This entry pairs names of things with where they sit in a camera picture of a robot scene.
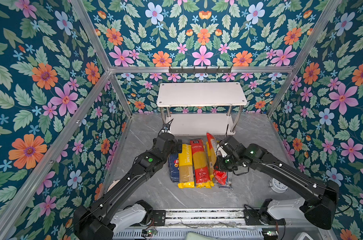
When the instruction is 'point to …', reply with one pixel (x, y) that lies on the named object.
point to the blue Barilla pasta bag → (173, 167)
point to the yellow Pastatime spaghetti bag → (185, 168)
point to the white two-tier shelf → (201, 108)
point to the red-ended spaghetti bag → (220, 176)
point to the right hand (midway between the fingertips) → (214, 166)
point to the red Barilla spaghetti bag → (201, 168)
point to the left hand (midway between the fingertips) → (174, 136)
